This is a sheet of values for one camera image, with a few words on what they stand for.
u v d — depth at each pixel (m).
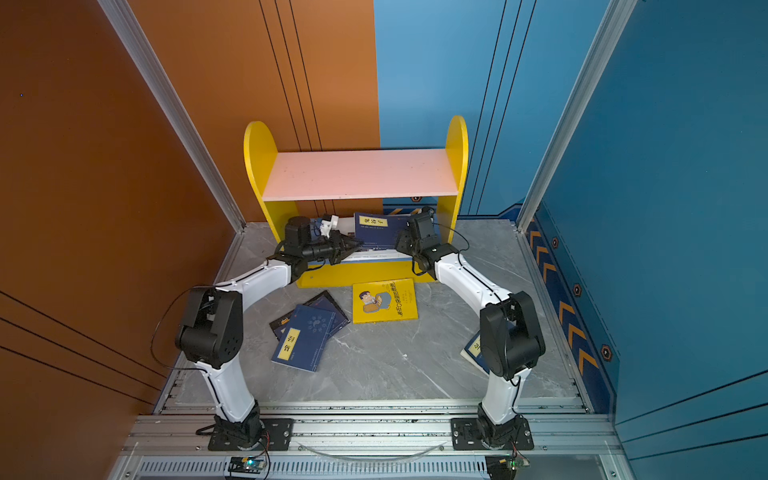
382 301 0.97
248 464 0.71
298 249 0.75
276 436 0.73
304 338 0.87
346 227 0.94
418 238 0.70
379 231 0.92
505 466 0.71
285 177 0.76
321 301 0.96
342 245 0.81
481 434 0.65
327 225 0.86
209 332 0.50
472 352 0.85
